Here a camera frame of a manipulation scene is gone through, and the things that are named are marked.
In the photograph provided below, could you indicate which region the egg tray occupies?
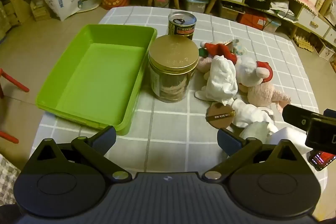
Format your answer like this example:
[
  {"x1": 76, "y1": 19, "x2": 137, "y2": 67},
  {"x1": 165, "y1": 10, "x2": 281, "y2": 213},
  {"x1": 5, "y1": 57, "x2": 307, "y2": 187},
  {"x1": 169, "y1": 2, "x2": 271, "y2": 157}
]
[{"x1": 294, "y1": 34, "x2": 315, "y2": 52}]

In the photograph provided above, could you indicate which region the green plastic bin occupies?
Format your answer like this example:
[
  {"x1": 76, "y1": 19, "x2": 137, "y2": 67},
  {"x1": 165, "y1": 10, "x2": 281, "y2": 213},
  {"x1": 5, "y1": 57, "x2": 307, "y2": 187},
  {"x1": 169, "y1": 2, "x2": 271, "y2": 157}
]
[{"x1": 35, "y1": 24, "x2": 158, "y2": 136}]

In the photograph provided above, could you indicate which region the gold lid clear jar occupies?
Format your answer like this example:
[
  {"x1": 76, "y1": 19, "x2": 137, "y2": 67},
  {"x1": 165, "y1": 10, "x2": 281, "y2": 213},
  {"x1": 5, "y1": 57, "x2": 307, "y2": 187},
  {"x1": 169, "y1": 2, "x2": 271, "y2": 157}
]
[{"x1": 148, "y1": 34, "x2": 199, "y2": 104}]

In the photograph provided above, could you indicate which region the metal pull-tab can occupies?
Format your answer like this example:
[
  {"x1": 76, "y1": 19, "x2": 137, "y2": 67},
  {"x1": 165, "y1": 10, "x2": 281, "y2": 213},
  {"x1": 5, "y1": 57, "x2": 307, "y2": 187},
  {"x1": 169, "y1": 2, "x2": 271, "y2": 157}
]
[{"x1": 168, "y1": 11, "x2": 197, "y2": 41}]

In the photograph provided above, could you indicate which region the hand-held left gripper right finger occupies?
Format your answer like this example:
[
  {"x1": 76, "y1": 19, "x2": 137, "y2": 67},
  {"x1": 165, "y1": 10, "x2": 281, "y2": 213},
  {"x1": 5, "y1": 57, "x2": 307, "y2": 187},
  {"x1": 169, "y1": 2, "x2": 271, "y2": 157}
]
[{"x1": 202, "y1": 128, "x2": 309, "y2": 184}]

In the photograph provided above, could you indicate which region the cream rabbit doll plaid dress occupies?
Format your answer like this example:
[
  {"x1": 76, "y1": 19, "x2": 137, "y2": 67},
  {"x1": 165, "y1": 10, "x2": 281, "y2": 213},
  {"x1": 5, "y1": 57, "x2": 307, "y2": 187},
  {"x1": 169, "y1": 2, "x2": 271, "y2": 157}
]
[{"x1": 223, "y1": 39, "x2": 248, "y2": 56}]

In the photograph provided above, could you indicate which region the red box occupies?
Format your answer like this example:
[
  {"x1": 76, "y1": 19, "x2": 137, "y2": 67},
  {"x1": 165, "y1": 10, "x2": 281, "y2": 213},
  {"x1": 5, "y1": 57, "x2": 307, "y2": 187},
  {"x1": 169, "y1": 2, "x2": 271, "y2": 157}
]
[{"x1": 238, "y1": 13, "x2": 267, "y2": 30}]

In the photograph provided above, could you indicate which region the large clear storage box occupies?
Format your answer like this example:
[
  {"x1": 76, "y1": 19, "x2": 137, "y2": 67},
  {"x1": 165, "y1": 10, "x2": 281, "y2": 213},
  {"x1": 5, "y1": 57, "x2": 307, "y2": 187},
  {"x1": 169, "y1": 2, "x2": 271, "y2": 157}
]
[{"x1": 184, "y1": 0, "x2": 209, "y2": 14}]

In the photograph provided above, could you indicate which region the white cloth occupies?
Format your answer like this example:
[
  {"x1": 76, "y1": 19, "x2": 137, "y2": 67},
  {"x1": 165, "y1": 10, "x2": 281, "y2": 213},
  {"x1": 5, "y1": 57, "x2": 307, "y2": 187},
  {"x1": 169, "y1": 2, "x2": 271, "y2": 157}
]
[{"x1": 206, "y1": 55, "x2": 238, "y2": 106}]

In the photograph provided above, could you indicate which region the white floor fan base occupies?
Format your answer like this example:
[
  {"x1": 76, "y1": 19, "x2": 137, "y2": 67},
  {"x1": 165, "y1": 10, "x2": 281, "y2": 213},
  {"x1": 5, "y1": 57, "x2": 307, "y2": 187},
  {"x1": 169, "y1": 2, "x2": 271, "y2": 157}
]
[{"x1": 79, "y1": 0, "x2": 101, "y2": 13}]

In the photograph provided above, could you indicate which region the low wooden TV cabinet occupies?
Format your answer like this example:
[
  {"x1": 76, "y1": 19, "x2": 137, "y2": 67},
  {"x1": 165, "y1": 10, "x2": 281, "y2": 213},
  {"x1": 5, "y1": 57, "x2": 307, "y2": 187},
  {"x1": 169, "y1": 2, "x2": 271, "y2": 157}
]
[{"x1": 244, "y1": 0, "x2": 336, "y2": 47}]

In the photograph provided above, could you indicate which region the white sponge block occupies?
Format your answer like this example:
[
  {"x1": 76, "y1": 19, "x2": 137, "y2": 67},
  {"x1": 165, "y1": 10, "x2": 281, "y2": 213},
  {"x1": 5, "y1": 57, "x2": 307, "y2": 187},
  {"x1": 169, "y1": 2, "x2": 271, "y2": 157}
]
[{"x1": 268, "y1": 127, "x2": 310, "y2": 155}]

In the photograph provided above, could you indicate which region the brown round puff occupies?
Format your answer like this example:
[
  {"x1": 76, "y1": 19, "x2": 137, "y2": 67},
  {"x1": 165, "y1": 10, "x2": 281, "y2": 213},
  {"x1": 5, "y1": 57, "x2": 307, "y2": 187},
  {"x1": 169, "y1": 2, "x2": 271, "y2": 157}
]
[{"x1": 205, "y1": 102, "x2": 236, "y2": 129}]

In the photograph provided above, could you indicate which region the grey checked cushion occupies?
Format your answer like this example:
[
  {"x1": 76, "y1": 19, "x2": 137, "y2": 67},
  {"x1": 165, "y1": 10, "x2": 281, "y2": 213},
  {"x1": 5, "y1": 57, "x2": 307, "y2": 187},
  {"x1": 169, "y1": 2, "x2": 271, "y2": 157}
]
[{"x1": 0, "y1": 154, "x2": 21, "y2": 205}]

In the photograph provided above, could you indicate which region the red chair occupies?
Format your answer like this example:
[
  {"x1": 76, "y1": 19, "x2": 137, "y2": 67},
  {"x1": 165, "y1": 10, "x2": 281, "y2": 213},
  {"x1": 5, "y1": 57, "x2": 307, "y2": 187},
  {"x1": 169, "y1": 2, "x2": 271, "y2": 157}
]
[{"x1": 0, "y1": 68, "x2": 30, "y2": 144}]

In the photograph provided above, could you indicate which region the red white Santa plush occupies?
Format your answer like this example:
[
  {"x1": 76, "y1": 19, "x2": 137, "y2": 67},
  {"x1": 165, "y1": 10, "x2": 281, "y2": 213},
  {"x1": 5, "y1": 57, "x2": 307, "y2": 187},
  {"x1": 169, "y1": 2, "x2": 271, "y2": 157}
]
[{"x1": 199, "y1": 40, "x2": 274, "y2": 88}]

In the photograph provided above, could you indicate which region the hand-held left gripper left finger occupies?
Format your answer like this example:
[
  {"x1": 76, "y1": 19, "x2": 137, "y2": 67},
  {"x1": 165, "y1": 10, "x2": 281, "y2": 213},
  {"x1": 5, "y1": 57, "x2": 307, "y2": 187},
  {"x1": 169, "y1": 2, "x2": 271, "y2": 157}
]
[{"x1": 28, "y1": 126, "x2": 133, "y2": 184}]

